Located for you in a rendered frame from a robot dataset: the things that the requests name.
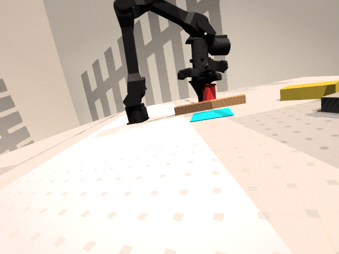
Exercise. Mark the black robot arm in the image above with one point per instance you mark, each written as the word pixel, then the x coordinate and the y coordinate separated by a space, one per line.
pixel 193 23

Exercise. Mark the brown wooden plank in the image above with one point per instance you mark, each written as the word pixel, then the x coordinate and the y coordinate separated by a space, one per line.
pixel 210 104

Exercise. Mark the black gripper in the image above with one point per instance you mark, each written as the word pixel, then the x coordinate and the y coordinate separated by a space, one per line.
pixel 199 78

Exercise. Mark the yellow flat bar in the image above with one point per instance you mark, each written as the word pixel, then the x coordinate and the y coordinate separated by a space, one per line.
pixel 309 91

